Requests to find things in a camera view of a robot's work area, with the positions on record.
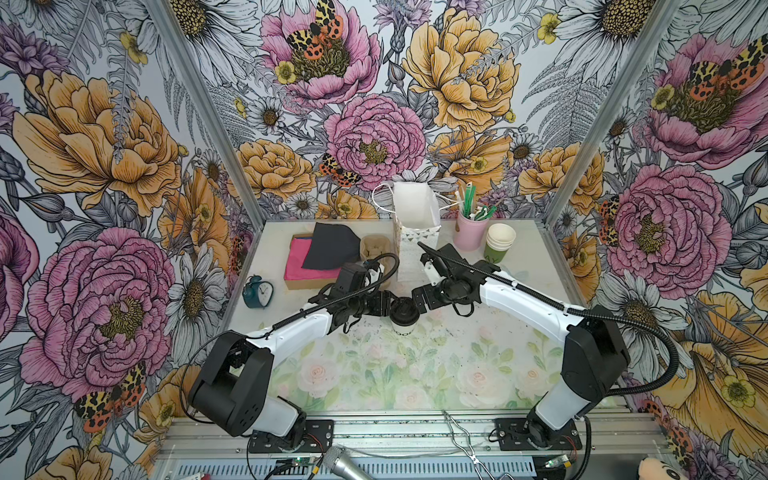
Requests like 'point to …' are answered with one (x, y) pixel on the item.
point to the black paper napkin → (332, 246)
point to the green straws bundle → (469, 206)
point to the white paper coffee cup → (403, 330)
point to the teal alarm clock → (257, 293)
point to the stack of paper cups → (499, 240)
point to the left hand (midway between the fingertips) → (390, 308)
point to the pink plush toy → (661, 467)
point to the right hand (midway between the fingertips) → (430, 307)
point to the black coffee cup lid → (404, 311)
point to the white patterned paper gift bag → (417, 221)
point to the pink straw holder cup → (470, 234)
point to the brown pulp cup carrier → (374, 245)
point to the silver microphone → (343, 466)
